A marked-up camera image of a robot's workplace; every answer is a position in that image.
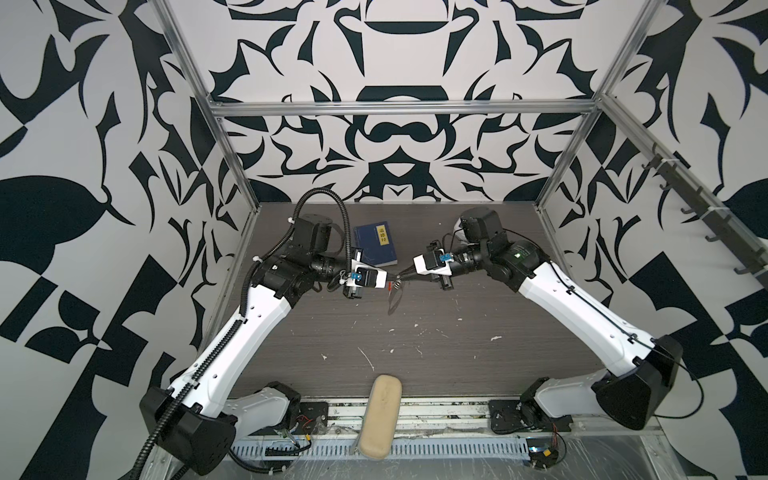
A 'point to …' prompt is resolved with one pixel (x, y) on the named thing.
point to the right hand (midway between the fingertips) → (404, 269)
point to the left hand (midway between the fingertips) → (394, 263)
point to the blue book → (376, 242)
